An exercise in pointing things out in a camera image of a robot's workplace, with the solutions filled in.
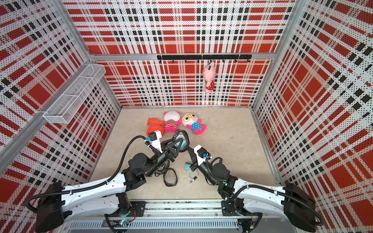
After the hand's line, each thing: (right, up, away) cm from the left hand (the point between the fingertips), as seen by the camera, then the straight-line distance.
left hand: (183, 138), depth 65 cm
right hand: (+3, -5, +4) cm, 7 cm away
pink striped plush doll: (-12, +9, +39) cm, 42 cm away
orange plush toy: (-25, +5, +38) cm, 45 cm away
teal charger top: (0, -2, -1) cm, 3 cm away
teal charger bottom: (0, -20, +21) cm, 29 cm away
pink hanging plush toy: (+14, +39, +25) cm, 49 cm away
